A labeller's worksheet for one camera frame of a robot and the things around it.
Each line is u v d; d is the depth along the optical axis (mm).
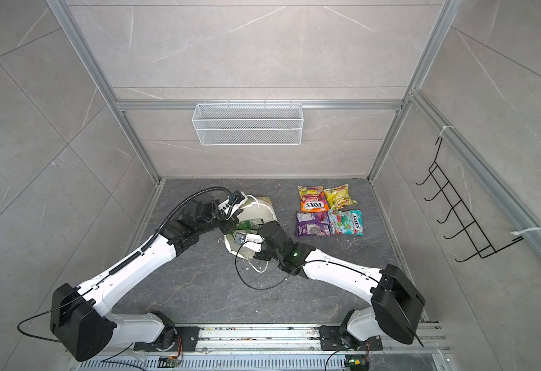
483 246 583
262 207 761
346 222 989
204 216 592
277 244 592
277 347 728
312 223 980
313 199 1077
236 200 634
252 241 668
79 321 388
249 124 1006
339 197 1066
